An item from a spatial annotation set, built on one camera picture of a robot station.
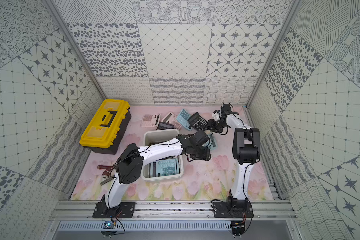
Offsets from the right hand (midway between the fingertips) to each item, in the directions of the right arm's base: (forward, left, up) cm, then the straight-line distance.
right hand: (208, 130), depth 99 cm
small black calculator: (+5, +31, -1) cm, 31 cm away
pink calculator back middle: (+13, +26, -3) cm, 29 cm away
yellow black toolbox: (-9, +62, +13) cm, 64 cm away
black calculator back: (+9, +7, -2) cm, 12 cm away
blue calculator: (-22, +2, +20) cm, 30 cm away
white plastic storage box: (-10, +36, +6) cm, 38 cm away
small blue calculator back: (+10, +18, 0) cm, 21 cm away
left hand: (-21, +1, +4) cm, 21 cm away
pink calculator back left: (+10, +42, -3) cm, 44 cm away
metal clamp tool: (-30, +61, -3) cm, 68 cm away
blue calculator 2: (-26, +27, -1) cm, 38 cm away
